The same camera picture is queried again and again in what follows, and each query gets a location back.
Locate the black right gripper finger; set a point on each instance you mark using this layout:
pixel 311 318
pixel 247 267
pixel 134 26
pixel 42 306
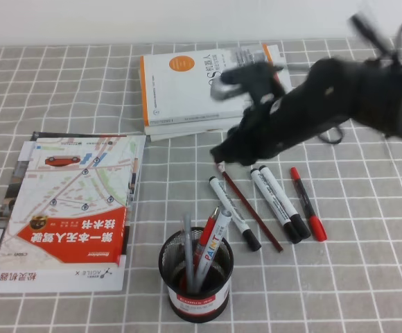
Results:
pixel 228 151

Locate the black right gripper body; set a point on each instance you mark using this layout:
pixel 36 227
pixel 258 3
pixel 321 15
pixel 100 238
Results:
pixel 323 101

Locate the white marker black cap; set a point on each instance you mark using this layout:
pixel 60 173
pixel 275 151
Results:
pixel 251 240

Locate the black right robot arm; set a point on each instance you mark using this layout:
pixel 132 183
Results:
pixel 378 103

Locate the red ballpoint pen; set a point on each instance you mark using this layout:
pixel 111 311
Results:
pixel 204 237

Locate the grey gel pen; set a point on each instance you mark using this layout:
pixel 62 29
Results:
pixel 189 255

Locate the black mesh pen holder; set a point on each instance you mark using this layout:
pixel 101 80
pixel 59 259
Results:
pixel 213 297

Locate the red pencil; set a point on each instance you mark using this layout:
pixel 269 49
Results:
pixel 250 209

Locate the white paint marker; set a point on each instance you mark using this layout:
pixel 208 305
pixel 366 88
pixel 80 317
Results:
pixel 213 244

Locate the white bottom stacked book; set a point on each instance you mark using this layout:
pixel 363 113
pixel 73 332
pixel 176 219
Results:
pixel 173 130

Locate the white ROS book orange spine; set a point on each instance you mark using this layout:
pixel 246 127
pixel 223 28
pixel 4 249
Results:
pixel 180 90

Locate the white marker right of pair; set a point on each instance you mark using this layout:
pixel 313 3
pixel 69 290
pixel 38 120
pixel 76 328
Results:
pixel 289 208

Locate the white marker of pair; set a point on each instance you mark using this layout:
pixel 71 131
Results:
pixel 289 208
pixel 275 205

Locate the white marker left of pair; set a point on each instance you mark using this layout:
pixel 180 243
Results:
pixel 275 205

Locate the red and black marker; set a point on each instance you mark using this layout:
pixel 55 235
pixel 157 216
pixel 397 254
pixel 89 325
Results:
pixel 314 222

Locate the red map cover book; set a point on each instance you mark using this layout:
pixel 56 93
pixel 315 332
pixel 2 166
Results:
pixel 73 203

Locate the white Agilex brochure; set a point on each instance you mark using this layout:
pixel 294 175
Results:
pixel 74 278

